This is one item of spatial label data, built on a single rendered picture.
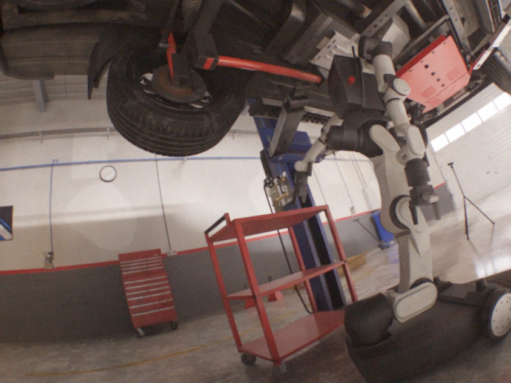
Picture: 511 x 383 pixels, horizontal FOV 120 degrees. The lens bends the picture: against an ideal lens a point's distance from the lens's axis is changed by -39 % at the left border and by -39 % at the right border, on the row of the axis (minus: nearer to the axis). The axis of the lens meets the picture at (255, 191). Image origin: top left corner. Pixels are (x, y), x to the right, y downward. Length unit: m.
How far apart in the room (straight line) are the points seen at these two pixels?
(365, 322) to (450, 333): 0.33
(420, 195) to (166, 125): 1.03
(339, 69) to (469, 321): 1.20
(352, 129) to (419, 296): 0.74
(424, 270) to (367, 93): 0.80
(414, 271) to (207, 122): 1.11
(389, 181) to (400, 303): 0.49
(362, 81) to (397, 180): 0.47
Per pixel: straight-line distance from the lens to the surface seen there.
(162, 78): 1.39
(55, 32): 1.53
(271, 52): 1.46
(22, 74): 1.68
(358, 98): 1.16
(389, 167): 1.07
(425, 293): 1.04
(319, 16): 1.38
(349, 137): 1.08
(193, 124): 1.13
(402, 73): 2.12
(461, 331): 1.03
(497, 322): 1.10
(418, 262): 1.06
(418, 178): 0.88
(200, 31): 1.17
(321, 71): 1.56
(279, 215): 1.35
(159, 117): 1.11
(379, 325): 1.00
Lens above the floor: 0.61
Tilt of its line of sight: 17 degrees up
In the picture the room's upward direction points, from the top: 16 degrees counter-clockwise
